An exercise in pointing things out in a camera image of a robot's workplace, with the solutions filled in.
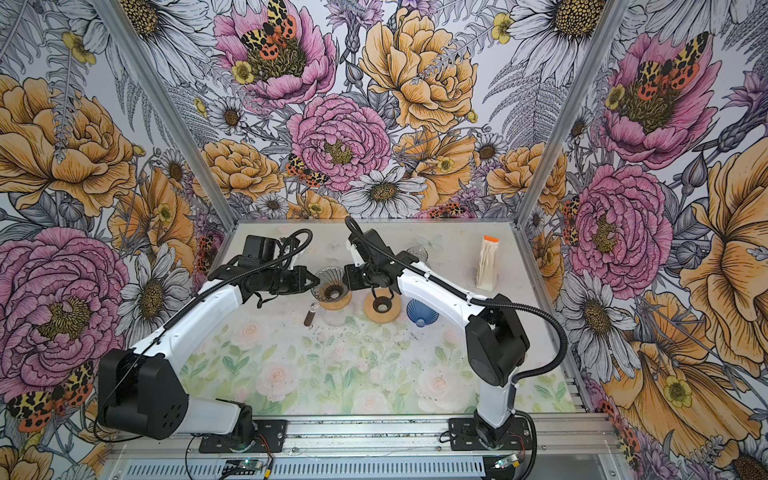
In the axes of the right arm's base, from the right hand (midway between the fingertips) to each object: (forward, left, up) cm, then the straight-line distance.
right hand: (349, 286), depth 84 cm
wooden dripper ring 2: (+2, -9, -16) cm, 19 cm away
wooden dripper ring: (-3, +4, -5) cm, 7 cm away
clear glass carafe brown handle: (-2, +7, -14) cm, 16 cm away
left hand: (-1, +9, 0) cm, 9 cm away
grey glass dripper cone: (+2, +6, -3) cm, 7 cm away
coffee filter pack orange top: (+11, -44, -14) cm, 47 cm away
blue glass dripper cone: (-4, -20, -10) cm, 23 cm away
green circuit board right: (-39, -39, -17) cm, 57 cm away
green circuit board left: (-39, +24, -17) cm, 49 cm away
